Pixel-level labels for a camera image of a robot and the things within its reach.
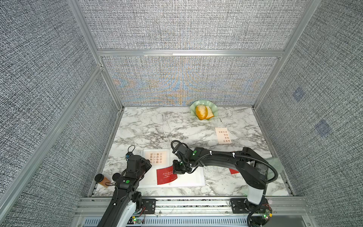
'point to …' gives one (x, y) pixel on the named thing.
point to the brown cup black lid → (99, 178)
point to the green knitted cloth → (277, 163)
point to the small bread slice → (210, 113)
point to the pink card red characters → (223, 135)
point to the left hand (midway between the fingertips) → (152, 159)
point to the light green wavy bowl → (212, 106)
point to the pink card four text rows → (158, 157)
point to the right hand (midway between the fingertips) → (170, 171)
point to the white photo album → (196, 178)
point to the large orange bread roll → (201, 111)
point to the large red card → (165, 175)
